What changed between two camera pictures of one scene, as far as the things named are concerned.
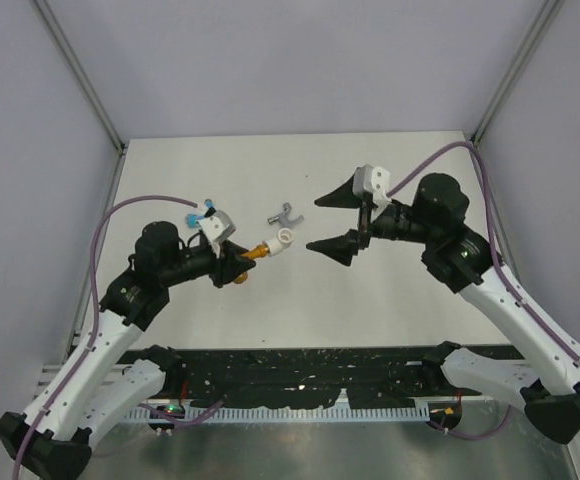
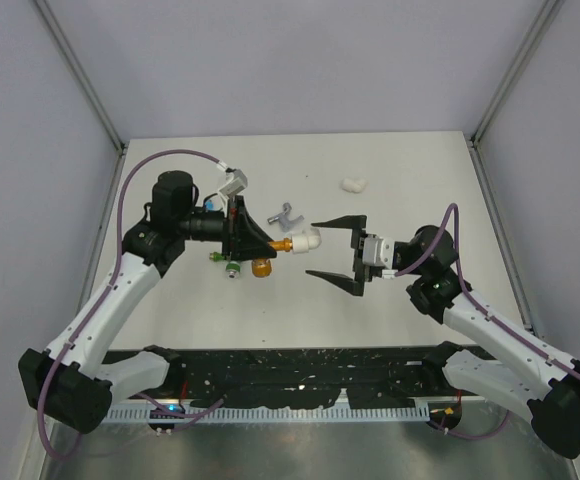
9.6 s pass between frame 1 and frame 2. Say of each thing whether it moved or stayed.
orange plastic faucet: moved
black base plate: stayed
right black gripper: moved
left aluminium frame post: stayed
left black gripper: moved
